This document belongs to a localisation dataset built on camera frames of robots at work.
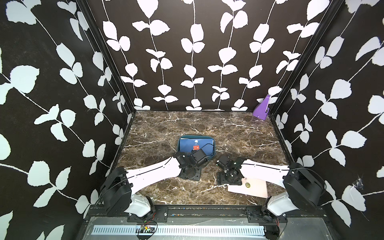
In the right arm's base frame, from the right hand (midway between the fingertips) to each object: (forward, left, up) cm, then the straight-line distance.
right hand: (221, 180), depth 85 cm
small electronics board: (-24, +39, -2) cm, 46 cm away
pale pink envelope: (-3, -17, -1) cm, 17 cm away
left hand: (0, +14, +9) cm, 17 cm away
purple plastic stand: (+54, -36, +6) cm, 65 cm away
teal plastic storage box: (+28, +14, +3) cm, 32 cm away
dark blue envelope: (+21, +20, +5) cm, 30 cm away
